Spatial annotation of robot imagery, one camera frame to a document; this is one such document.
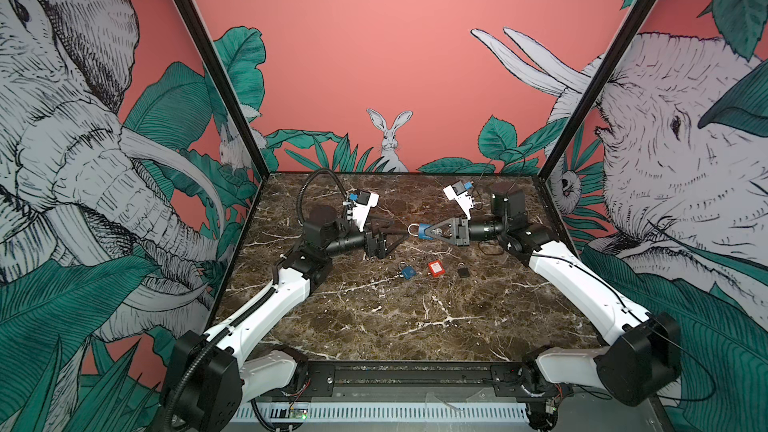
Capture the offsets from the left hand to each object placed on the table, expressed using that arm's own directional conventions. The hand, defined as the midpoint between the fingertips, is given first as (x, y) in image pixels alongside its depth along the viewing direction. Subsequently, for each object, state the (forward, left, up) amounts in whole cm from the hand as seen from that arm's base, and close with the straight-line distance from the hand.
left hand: (402, 228), depth 69 cm
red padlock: (+3, -12, -28) cm, 31 cm away
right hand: (-2, -6, 0) cm, 6 cm away
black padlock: (+3, -21, -31) cm, 37 cm away
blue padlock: (-1, -5, -1) cm, 5 cm away
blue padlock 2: (+3, -3, -29) cm, 29 cm away
